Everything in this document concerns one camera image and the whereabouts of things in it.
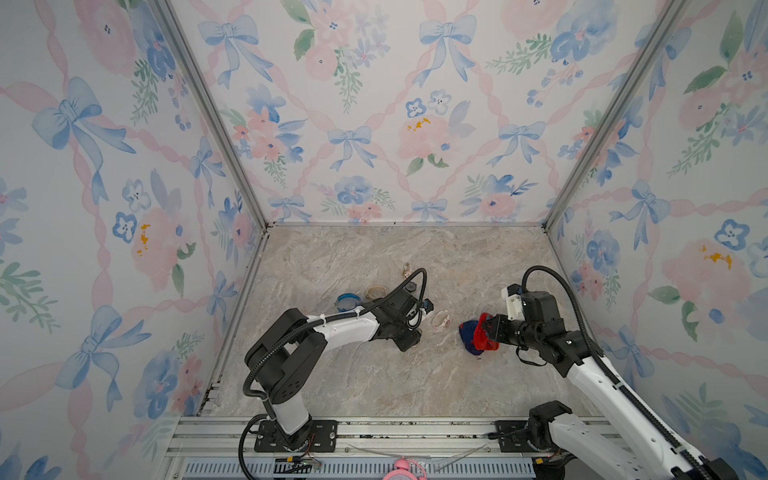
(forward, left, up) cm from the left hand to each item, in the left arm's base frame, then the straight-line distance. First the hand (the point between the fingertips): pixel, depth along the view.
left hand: (416, 334), depth 89 cm
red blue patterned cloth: (-6, -14, +10) cm, 18 cm away
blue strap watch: (+12, +22, -2) cm, 25 cm away
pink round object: (-33, +5, -1) cm, 34 cm away
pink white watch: (+5, -8, -1) cm, 10 cm away
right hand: (-1, -18, +10) cm, 21 cm away
